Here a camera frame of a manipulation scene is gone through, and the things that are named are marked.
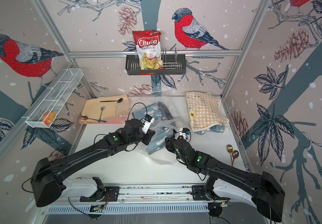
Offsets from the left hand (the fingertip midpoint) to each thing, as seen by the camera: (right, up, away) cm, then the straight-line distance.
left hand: (157, 130), depth 76 cm
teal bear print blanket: (+39, -1, +14) cm, 41 cm away
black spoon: (-35, +19, +42) cm, 58 cm away
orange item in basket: (-52, +8, -11) cm, 54 cm away
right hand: (+5, -6, +2) cm, 8 cm away
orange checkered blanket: (+32, +11, +19) cm, 39 cm away
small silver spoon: (-48, +12, +38) cm, 62 cm away
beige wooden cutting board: (-52, +12, +39) cm, 66 cm away
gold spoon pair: (+47, -14, +14) cm, 51 cm away
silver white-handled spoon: (-36, +10, +35) cm, 51 cm away
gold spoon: (+50, -17, +11) cm, 54 cm away
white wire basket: (-57, +10, -5) cm, 58 cm away
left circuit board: (-31, -40, -5) cm, 51 cm away
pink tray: (-31, +4, +29) cm, 42 cm away
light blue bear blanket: (+4, +4, -1) cm, 5 cm away
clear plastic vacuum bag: (+13, +16, +39) cm, 45 cm away
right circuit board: (+35, -37, -6) cm, 52 cm away
